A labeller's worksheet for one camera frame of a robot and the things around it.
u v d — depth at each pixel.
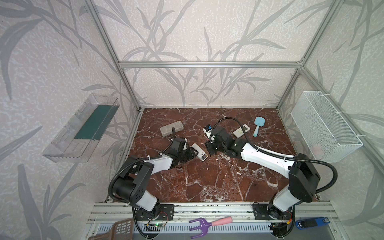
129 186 0.45
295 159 0.46
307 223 0.67
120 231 0.69
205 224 0.71
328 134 0.63
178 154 0.73
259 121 1.12
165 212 0.72
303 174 0.43
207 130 0.73
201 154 0.94
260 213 0.74
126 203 0.49
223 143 0.63
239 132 1.05
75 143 0.64
